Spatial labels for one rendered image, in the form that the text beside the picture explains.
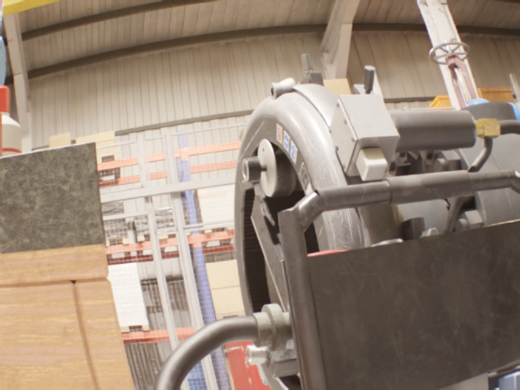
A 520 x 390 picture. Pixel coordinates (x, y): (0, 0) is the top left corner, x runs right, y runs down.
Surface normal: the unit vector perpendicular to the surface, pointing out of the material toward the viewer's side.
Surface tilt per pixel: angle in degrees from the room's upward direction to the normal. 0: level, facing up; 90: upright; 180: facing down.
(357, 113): 67
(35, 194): 90
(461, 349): 90
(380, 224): 89
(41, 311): 90
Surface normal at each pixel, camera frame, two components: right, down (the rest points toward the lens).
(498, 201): 0.22, -0.36
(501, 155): 0.13, -0.69
